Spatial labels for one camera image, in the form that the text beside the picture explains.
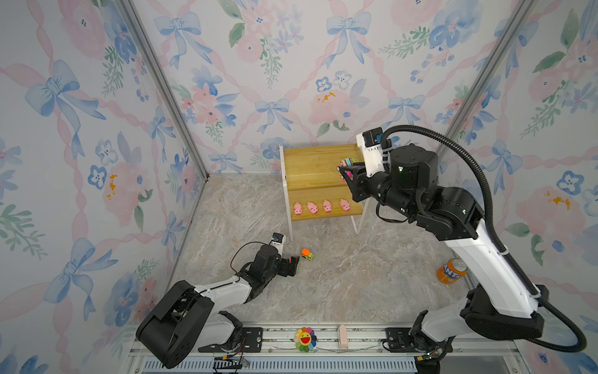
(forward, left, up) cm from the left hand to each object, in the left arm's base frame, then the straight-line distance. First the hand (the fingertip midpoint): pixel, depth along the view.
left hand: (289, 253), depth 89 cm
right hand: (+2, -15, +43) cm, 46 cm away
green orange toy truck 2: (0, -7, -1) cm, 7 cm away
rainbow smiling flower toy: (-28, -6, -3) cm, 29 cm away
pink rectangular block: (-27, -18, -2) cm, 33 cm away
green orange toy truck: (-5, -4, -3) cm, 6 cm away
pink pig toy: (+13, -21, +14) cm, 28 cm away
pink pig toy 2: (+12, -14, +14) cm, 23 cm away
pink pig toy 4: (+11, -3, +13) cm, 18 cm away
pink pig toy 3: (+12, -9, +14) cm, 20 cm away
